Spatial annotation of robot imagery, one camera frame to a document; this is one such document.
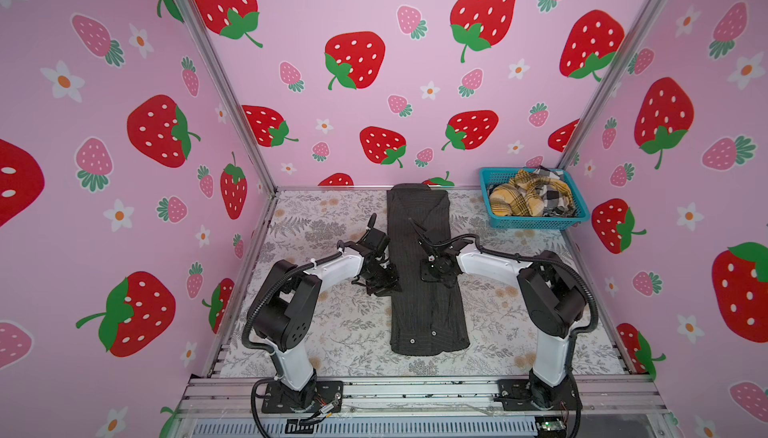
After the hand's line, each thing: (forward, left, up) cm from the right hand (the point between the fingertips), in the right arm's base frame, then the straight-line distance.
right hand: (423, 274), depth 95 cm
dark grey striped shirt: (-14, -1, 0) cm, 14 cm away
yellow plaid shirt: (+31, -33, +8) cm, 46 cm away
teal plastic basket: (+42, -24, +7) cm, 49 cm away
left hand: (-7, +6, +3) cm, 10 cm away
